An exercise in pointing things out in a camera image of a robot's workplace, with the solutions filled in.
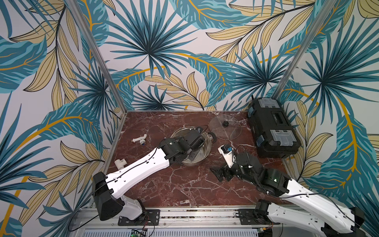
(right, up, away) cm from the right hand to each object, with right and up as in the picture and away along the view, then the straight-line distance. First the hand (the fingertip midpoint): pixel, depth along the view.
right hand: (217, 161), depth 69 cm
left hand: (-13, +5, +4) cm, 15 cm away
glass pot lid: (+13, +16, +40) cm, 45 cm away
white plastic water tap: (-45, +7, +31) cm, 55 cm away
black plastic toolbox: (+36, +11, +15) cm, 40 cm away
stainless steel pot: (-4, 0, +28) cm, 28 cm away
